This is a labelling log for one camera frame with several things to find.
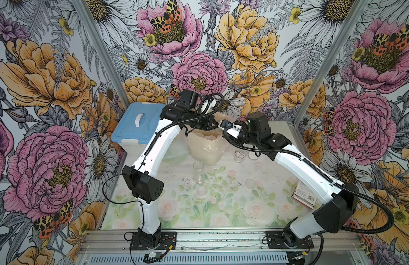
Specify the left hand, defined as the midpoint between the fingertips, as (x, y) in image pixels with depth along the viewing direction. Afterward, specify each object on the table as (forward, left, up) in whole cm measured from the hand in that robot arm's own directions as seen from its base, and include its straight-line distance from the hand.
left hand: (216, 130), depth 75 cm
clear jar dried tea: (-11, +8, -17) cm, 22 cm away
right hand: (+1, -5, -2) cm, 6 cm away
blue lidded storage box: (+18, +44, -14) cm, 50 cm away
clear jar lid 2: (-11, -19, -31) cm, 38 cm away
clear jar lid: (-14, +7, -32) cm, 36 cm away
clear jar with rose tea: (+3, -14, -24) cm, 27 cm away
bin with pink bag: (-2, +4, -10) cm, 11 cm away
